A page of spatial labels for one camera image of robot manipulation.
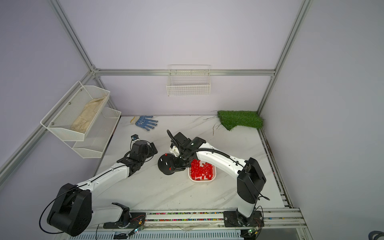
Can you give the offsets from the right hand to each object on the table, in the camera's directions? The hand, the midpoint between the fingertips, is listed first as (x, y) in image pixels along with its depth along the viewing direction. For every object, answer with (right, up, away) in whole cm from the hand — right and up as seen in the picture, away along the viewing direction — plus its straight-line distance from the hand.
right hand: (173, 172), depth 75 cm
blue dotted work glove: (-31, +28, +41) cm, 58 cm away
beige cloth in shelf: (-48, +26, +1) cm, 54 cm away
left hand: (-18, +10, +14) cm, 25 cm away
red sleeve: (-6, +7, +9) cm, 13 cm away
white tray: (+21, -6, +6) cm, 23 cm away
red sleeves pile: (+13, -4, +13) cm, 19 cm away
